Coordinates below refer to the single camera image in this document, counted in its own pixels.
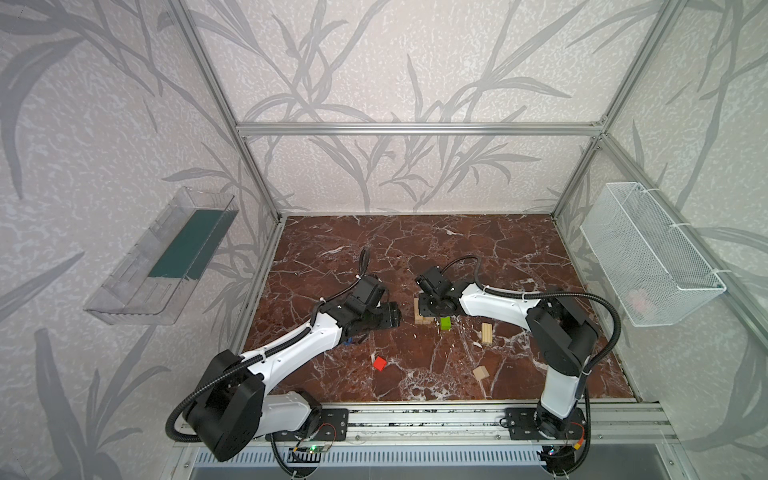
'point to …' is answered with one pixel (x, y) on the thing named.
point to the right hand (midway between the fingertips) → (424, 297)
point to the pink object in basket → (640, 301)
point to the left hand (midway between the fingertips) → (396, 308)
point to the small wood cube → (481, 372)
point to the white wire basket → (654, 273)
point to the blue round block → (350, 340)
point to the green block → (445, 323)
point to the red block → (379, 363)
